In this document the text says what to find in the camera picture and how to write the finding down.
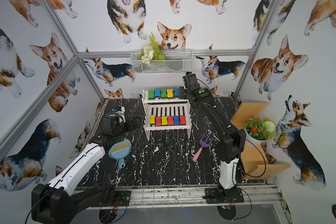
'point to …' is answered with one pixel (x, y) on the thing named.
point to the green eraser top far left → (151, 94)
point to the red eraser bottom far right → (182, 120)
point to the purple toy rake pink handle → (203, 143)
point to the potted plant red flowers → (256, 132)
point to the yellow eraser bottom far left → (152, 119)
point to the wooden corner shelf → (255, 164)
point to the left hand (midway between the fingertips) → (134, 116)
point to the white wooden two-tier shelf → (165, 114)
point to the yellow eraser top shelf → (170, 93)
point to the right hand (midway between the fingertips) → (187, 87)
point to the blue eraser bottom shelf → (176, 120)
